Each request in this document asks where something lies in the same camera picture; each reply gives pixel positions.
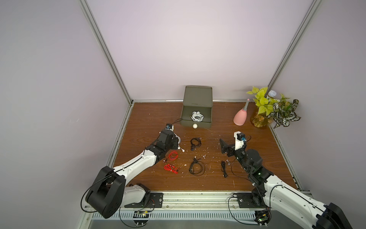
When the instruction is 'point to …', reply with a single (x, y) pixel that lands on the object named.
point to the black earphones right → (223, 167)
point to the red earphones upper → (172, 155)
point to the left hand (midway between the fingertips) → (177, 138)
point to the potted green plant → (271, 107)
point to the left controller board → (140, 214)
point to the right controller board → (262, 217)
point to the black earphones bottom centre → (196, 168)
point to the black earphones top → (193, 146)
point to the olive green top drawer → (186, 121)
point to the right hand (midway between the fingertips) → (229, 136)
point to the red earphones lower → (170, 168)
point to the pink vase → (240, 117)
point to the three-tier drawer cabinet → (197, 100)
